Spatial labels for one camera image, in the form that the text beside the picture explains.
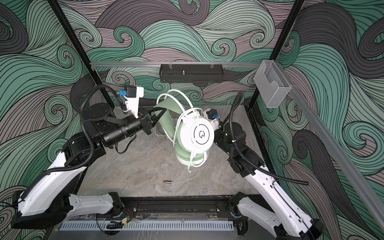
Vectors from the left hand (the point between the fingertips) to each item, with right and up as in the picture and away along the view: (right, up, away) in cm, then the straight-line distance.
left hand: (165, 107), depth 48 cm
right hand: (+13, -5, +15) cm, 21 cm away
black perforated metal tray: (+9, +26, +47) cm, 54 cm away
